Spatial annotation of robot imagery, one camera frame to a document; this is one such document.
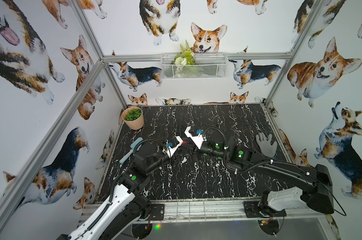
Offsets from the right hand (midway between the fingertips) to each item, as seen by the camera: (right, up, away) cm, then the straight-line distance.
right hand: (179, 144), depth 63 cm
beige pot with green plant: (-34, +11, +37) cm, 51 cm away
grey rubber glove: (+54, -9, +33) cm, 64 cm away
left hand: (+2, 0, +4) cm, 5 cm away
